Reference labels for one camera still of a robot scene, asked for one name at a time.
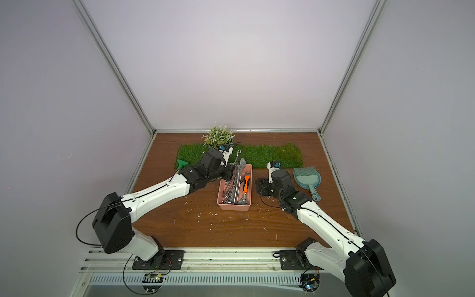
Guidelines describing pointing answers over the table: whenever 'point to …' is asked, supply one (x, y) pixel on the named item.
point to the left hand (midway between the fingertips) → (237, 167)
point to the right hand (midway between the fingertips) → (261, 178)
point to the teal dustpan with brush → (308, 178)
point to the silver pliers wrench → (242, 165)
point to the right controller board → (310, 282)
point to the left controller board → (152, 283)
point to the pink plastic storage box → (221, 184)
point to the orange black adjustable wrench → (245, 201)
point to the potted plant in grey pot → (218, 136)
